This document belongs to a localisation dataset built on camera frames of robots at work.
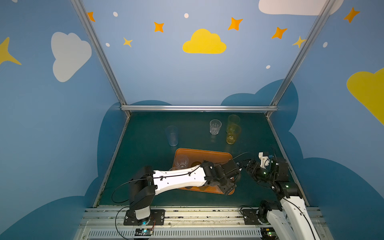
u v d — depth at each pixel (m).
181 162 0.92
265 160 0.69
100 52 0.84
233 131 1.04
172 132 1.00
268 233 0.71
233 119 1.01
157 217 0.74
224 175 0.56
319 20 0.74
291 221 0.47
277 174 0.59
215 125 1.10
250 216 0.75
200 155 0.96
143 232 0.71
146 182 0.47
